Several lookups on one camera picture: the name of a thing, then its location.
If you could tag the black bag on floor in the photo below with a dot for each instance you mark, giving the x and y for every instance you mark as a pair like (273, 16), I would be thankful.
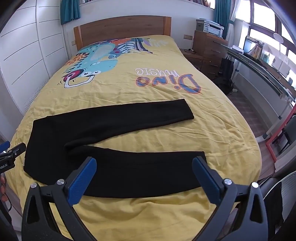
(223, 79)

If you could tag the long desk by window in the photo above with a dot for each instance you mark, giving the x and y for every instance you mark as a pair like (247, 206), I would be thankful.
(272, 82)

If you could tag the wooden nightstand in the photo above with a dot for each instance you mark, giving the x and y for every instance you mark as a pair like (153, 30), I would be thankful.
(194, 59)

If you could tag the person's left hand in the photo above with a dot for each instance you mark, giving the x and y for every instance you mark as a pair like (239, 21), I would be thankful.
(4, 198)

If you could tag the white printer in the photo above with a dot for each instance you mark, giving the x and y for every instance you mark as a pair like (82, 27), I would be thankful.
(208, 26)

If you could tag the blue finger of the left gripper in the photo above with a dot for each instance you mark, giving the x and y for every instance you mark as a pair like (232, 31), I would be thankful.
(4, 146)
(16, 151)

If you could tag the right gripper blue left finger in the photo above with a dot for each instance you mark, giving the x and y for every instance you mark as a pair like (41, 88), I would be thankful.
(38, 221)

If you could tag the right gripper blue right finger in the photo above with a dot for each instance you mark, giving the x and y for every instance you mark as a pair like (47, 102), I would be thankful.
(250, 222)

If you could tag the white wardrobe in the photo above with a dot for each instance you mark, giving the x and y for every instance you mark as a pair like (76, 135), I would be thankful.
(32, 50)

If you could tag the teal curtain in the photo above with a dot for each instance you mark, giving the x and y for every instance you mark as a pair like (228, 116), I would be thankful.
(69, 11)
(223, 12)

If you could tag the teal curtain left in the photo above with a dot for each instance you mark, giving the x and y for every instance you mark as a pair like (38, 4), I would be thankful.
(69, 11)

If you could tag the yellow dinosaur bed cover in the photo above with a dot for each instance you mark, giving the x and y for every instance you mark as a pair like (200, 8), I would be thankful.
(158, 73)

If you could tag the wooden headboard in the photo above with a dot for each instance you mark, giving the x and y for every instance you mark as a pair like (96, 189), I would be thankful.
(121, 27)

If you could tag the wooden dresser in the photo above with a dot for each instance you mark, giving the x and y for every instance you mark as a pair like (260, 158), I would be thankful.
(212, 49)

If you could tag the teal curtain right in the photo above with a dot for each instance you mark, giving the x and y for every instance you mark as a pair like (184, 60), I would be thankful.
(223, 12)

